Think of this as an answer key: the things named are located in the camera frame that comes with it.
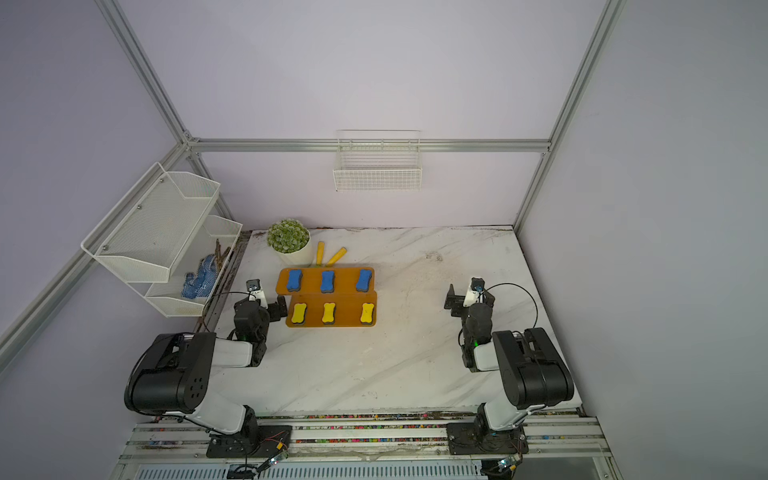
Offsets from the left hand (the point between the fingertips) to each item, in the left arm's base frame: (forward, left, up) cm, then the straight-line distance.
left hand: (266, 298), depth 95 cm
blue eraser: (+1, -11, +9) cm, 14 cm away
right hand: (+1, -65, +3) cm, 65 cm away
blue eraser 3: (-1, -32, +10) cm, 34 cm away
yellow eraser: (-5, -11, -3) cm, 12 cm away
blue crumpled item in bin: (-1, +17, +8) cm, 19 cm away
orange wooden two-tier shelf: (-4, -22, +8) cm, 24 cm away
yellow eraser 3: (-4, -33, -4) cm, 33 cm away
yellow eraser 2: (-4, -20, -3) cm, 21 cm away
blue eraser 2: (-2, -22, +10) cm, 24 cm away
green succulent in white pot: (+17, -7, +9) cm, 21 cm away
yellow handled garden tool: (+23, -13, -4) cm, 27 cm away
